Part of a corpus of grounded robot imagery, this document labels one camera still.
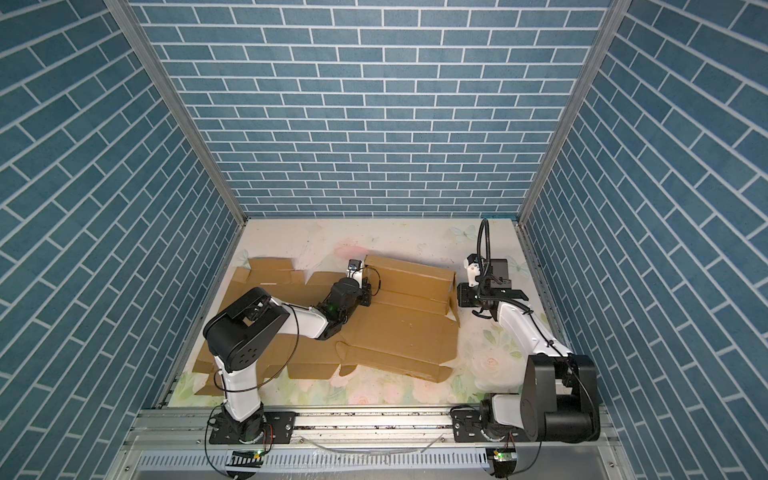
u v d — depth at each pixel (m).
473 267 0.81
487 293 0.68
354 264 0.84
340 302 0.74
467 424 0.74
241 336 0.51
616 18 0.72
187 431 0.75
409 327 0.91
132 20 0.71
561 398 0.43
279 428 0.74
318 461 0.77
